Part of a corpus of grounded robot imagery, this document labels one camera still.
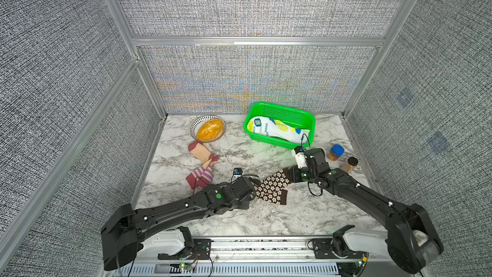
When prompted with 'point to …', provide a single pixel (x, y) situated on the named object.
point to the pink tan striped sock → (202, 176)
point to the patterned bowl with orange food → (208, 128)
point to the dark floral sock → (271, 188)
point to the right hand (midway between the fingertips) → (287, 167)
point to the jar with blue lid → (337, 151)
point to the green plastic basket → (296, 117)
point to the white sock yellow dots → (277, 128)
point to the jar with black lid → (348, 166)
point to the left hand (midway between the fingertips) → (250, 199)
